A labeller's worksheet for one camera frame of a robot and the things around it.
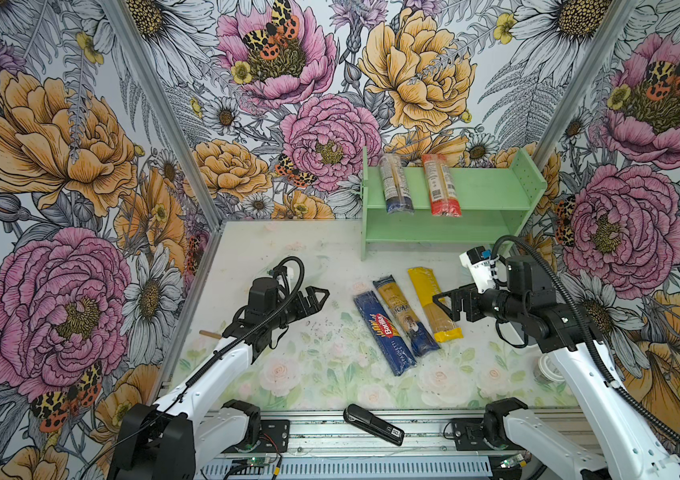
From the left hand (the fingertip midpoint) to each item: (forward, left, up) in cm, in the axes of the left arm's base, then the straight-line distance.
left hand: (318, 306), depth 83 cm
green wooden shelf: (+23, -50, +15) cm, 57 cm away
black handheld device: (-27, -14, -8) cm, 32 cm away
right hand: (-7, -31, +12) cm, 34 cm away
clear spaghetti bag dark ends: (+30, -22, +17) cm, 41 cm away
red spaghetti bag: (+30, -36, +17) cm, 50 cm away
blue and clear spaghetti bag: (-6, -29, -10) cm, 32 cm away
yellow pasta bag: (-1, -36, -9) cm, 37 cm away
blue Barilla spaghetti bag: (-4, -19, -9) cm, 21 cm away
